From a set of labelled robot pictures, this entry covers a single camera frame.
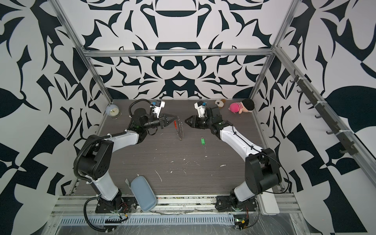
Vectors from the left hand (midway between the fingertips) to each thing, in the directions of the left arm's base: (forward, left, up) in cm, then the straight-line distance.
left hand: (178, 114), depth 80 cm
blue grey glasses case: (-34, +19, -22) cm, 45 cm away
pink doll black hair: (+21, -48, -18) cm, 55 cm away
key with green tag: (-4, -15, -24) cm, 28 cm away
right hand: (-2, -5, -3) cm, 6 cm away
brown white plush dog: (+27, -31, -22) cm, 47 cm away
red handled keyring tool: (-4, 0, -6) cm, 7 cm away
